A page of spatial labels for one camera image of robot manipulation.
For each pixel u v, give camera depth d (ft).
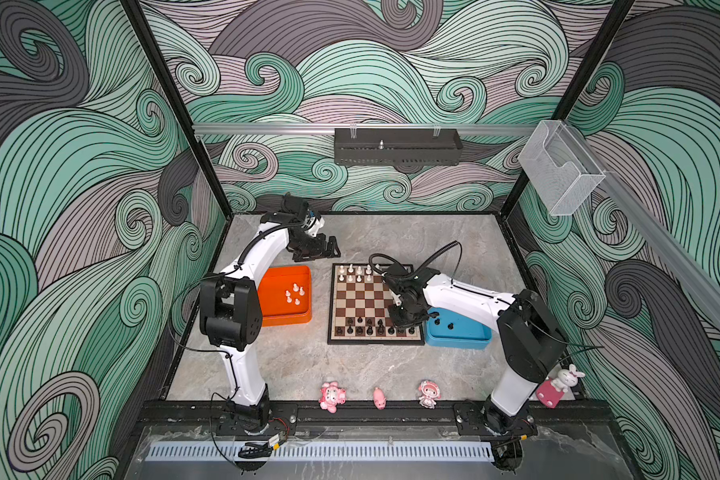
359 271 3.29
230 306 1.63
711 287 1.73
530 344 1.49
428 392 2.44
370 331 2.81
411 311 2.40
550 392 2.51
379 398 2.48
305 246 2.55
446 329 2.87
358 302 3.05
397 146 3.15
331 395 2.43
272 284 3.17
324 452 2.29
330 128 3.09
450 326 2.88
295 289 3.16
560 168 2.61
